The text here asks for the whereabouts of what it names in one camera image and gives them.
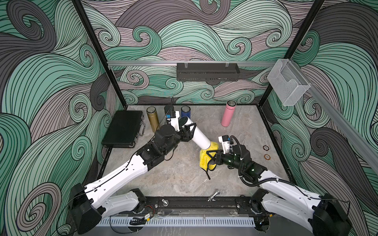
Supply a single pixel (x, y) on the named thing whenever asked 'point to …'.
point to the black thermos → (169, 109)
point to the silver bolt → (217, 192)
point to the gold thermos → (152, 116)
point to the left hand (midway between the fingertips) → (192, 123)
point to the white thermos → (198, 138)
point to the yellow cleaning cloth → (205, 157)
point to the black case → (125, 128)
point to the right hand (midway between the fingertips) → (205, 154)
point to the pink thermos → (229, 112)
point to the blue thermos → (186, 111)
